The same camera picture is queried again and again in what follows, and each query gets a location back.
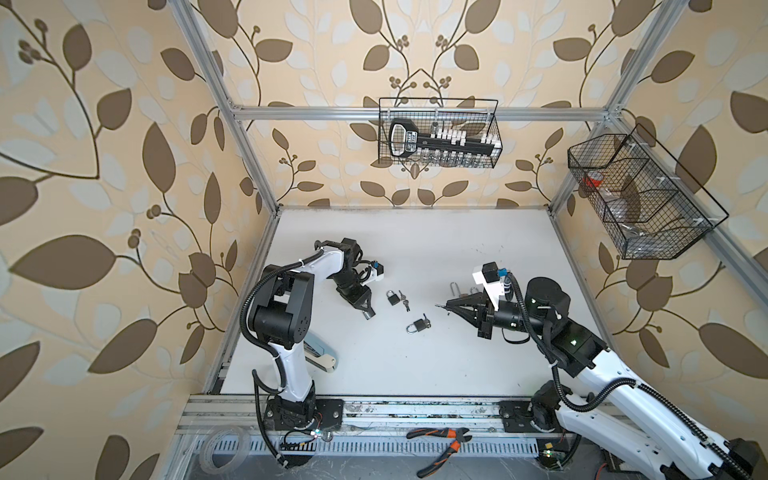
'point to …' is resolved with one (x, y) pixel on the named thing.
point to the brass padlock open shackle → (452, 290)
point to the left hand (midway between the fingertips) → (365, 302)
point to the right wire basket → (650, 208)
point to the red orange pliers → (456, 434)
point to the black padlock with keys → (394, 299)
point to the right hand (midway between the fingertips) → (450, 308)
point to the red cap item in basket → (594, 179)
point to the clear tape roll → (206, 451)
